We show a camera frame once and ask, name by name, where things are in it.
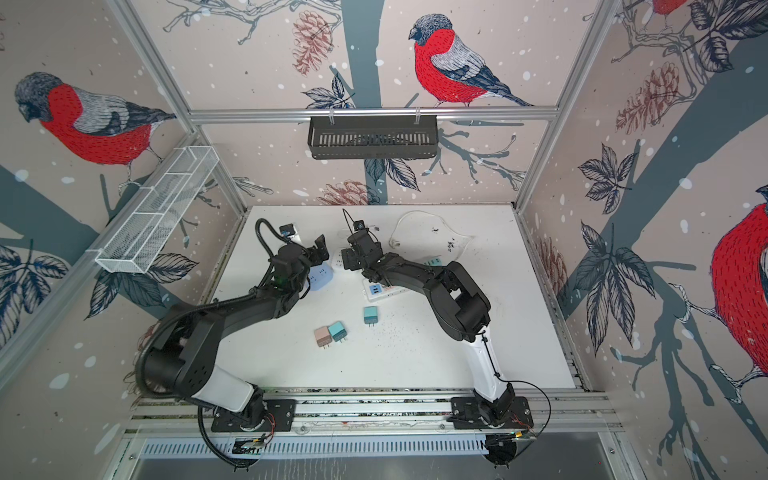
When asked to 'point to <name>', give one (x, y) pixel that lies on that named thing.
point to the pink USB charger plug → (323, 336)
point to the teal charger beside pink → (338, 331)
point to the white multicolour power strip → (374, 292)
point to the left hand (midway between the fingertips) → (311, 237)
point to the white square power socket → (337, 263)
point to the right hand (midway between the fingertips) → (355, 252)
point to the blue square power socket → (320, 276)
